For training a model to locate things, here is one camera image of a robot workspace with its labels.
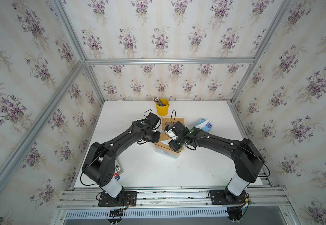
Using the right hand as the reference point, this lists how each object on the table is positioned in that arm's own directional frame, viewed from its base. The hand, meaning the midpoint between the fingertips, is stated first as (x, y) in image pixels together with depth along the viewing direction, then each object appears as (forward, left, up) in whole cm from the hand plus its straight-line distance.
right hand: (174, 143), depth 87 cm
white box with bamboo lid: (+19, +6, -2) cm, 20 cm away
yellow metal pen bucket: (+29, +8, -2) cm, 30 cm away
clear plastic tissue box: (-3, +13, 0) cm, 13 cm away
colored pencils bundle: (+30, +12, +8) cm, 33 cm away
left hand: (+1, +11, +2) cm, 11 cm away
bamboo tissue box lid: (-2, +8, +11) cm, 14 cm away
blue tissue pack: (+13, -21, +1) cm, 25 cm away
